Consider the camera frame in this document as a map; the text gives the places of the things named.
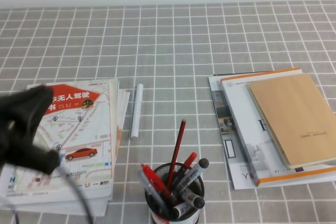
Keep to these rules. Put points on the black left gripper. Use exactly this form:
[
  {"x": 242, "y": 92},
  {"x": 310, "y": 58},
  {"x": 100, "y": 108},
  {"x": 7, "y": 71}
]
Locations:
[{"x": 21, "y": 114}]

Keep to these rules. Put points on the white grey marker pen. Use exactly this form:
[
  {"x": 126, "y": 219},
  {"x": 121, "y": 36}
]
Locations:
[{"x": 137, "y": 112}]

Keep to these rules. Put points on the red gel pen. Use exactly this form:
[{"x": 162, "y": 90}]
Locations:
[{"x": 154, "y": 180}]

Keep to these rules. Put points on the black mesh pen holder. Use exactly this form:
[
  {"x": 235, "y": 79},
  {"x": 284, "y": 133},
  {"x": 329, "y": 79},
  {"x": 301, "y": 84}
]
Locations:
[{"x": 157, "y": 216}]

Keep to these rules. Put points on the red capped pen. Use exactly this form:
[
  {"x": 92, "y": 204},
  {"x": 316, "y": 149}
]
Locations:
[{"x": 180, "y": 173}]

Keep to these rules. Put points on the red map cover book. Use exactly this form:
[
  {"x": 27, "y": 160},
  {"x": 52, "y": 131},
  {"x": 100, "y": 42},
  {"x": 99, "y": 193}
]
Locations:
[{"x": 81, "y": 124}]

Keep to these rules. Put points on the white magazine under red book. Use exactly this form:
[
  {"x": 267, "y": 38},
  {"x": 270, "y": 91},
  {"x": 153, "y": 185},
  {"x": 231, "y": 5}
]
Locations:
[{"x": 23, "y": 186}]

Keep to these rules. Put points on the red pencil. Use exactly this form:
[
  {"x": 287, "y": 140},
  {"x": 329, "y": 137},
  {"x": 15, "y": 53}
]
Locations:
[{"x": 175, "y": 153}]

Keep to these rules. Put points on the black capped marker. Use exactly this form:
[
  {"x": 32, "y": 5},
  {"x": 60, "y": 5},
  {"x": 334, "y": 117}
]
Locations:
[
  {"x": 180, "y": 210},
  {"x": 191, "y": 175},
  {"x": 193, "y": 199}
]

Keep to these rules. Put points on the white magazine under textbook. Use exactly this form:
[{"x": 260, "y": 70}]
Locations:
[{"x": 238, "y": 167}]

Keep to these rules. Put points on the white orange striped textbook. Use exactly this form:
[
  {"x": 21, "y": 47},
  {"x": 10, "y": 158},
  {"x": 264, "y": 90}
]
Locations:
[{"x": 266, "y": 165}]

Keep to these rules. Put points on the tan classic note notebook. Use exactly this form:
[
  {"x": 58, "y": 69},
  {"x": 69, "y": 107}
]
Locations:
[{"x": 299, "y": 118}]

